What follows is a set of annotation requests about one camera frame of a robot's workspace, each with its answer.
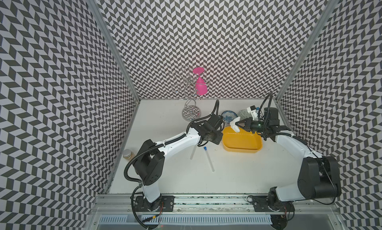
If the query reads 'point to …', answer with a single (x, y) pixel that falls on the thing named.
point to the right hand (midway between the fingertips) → (236, 125)
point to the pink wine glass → (201, 86)
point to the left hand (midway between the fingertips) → (217, 137)
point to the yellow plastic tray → (243, 142)
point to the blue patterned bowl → (228, 115)
